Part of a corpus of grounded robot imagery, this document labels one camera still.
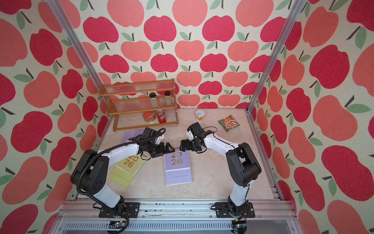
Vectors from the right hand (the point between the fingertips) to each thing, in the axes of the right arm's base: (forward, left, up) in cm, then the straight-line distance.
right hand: (186, 150), depth 91 cm
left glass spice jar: (+28, +25, +20) cm, 42 cm away
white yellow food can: (+32, -8, 0) cm, 33 cm away
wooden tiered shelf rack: (+39, +42, 0) cm, 58 cm away
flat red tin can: (+27, +32, 0) cm, 42 cm away
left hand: (-5, +9, +2) cm, 11 cm away
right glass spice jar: (+31, +16, +20) cm, 40 cm away
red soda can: (+24, +21, +5) cm, 32 cm away
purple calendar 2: (-11, +4, -2) cm, 12 cm away
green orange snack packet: (+28, -30, -2) cm, 41 cm away
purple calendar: (+12, +44, -5) cm, 46 cm away
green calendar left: (-17, +36, -3) cm, 40 cm away
